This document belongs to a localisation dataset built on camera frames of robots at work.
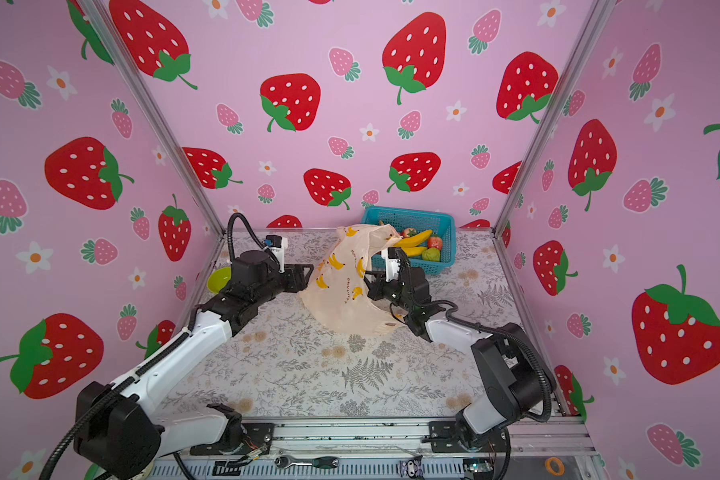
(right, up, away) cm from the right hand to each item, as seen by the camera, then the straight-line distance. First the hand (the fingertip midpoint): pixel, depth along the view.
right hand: (360, 272), depth 83 cm
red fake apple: (+27, +10, +29) cm, 41 cm away
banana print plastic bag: (-8, -7, +8) cm, 14 cm away
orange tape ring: (+46, -46, -13) cm, 66 cm away
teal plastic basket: (+31, +17, +32) cm, 48 cm away
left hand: (-15, +2, -3) cm, 15 cm away
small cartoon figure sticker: (+13, -44, -15) cm, 49 cm away
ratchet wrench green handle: (-9, -45, -12) cm, 48 cm away
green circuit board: (+30, -46, -13) cm, 56 cm away
